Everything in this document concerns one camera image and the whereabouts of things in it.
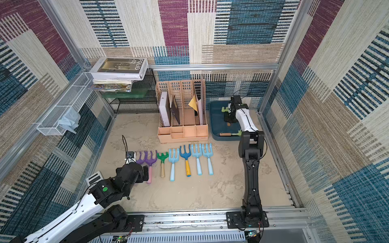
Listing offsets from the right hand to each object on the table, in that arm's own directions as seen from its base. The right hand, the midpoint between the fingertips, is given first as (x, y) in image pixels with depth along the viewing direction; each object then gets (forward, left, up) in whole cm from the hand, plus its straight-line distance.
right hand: (227, 117), depth 107 cm
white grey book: (-3, +41, +12) cm, 43 cm away
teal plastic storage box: (-5, +7, -2) cm, 9 cm away
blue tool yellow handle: (-26, +29, -7) cm, 39 cm away
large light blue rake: (-29, +36, -6) cm, 47 cm away
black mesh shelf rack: (+1, +55, +17) cm, 58 cm away
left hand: (-39, +51, +6) cm, 65 cm away
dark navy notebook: (+8, +38, +1) cm, 38 cm away
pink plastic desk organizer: (+10, +34, -7) cm, 36 cm away
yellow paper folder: (-6, +23, +19) cm, 31 cm away
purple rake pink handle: (-30, +50, -7) cm, 59 cm away
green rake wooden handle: (-28, +43, -6) cm, 51 cm away
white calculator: (-40, +80, -6) cm, 90 cm away
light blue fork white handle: (-26, +14, -7) cm, 30 cm away
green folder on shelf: (+3, +60, +20) cm, 63 cm away
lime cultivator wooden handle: (-11, 0, -6) cm, 12 cm away
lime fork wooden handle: (+7, 0, 0) cm, 7 cm away
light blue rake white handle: (-26, +21, -7) cm, 34 cm away
